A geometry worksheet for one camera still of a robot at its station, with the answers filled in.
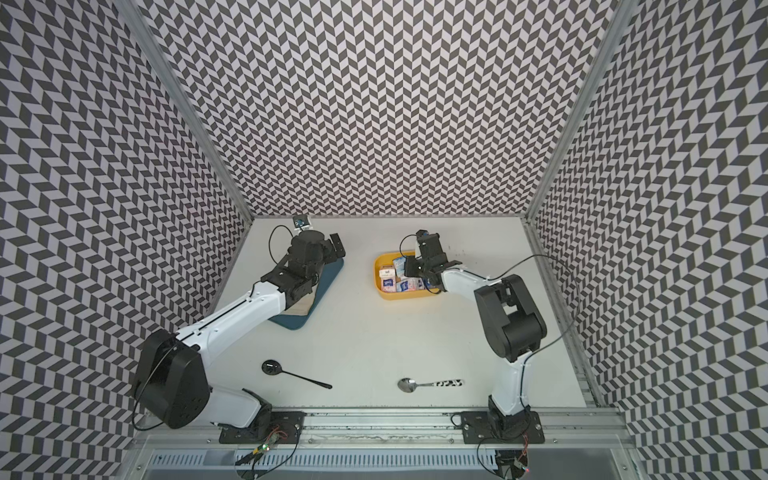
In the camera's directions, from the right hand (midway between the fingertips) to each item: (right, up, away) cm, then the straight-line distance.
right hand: (406, 267), depth 98 cm
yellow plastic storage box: (-7, +3, +1) cm, 7 cm away
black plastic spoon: (-37, -26, -17) cm, 48 cm away
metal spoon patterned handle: (0, -29, -20) cm, 36 cm away
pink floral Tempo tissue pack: (-6, -1, -2) cm, 7 cm away
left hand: (-24, +9, -13) cm, 28 cm away
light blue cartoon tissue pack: (-2, +1, 0) cm, 3 cm away
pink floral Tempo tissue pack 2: (+1, -5, -4) cm, 6 cm away
